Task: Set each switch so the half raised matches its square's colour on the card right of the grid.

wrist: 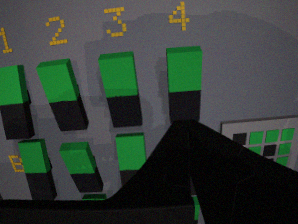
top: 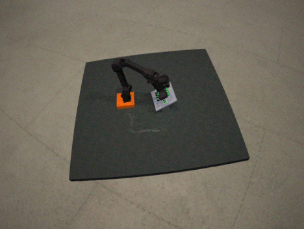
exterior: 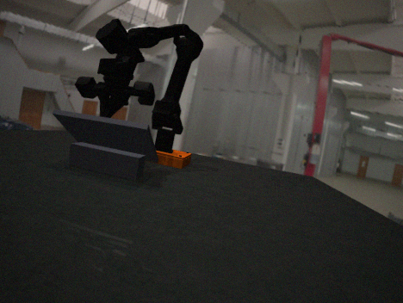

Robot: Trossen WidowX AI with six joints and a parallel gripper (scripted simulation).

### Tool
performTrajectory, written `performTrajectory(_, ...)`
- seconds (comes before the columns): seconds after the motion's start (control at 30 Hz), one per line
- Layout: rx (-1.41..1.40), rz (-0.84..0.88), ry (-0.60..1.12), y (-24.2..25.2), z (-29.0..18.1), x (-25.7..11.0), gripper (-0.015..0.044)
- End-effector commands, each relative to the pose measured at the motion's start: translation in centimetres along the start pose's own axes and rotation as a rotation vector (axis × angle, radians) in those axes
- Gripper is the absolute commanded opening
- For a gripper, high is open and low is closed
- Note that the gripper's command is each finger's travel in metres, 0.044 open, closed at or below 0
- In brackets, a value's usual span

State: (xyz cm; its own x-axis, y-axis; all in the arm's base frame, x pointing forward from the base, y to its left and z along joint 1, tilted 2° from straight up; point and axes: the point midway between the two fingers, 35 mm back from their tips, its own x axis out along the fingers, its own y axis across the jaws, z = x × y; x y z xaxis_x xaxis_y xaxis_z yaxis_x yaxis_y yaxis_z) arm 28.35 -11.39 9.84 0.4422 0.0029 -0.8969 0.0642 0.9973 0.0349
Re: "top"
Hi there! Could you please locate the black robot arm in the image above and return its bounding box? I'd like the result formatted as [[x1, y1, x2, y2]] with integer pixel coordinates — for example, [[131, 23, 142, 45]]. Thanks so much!
[[111, 58, 170, 103]]

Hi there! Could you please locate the grey switch panel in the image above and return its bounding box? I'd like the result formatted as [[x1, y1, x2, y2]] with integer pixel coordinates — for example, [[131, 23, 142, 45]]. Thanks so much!
[[151, 83, 177, 112]]

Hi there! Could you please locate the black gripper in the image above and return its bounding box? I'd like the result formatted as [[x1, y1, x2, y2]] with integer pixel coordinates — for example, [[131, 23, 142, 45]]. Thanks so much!
[[154, 84, 168, 101]]

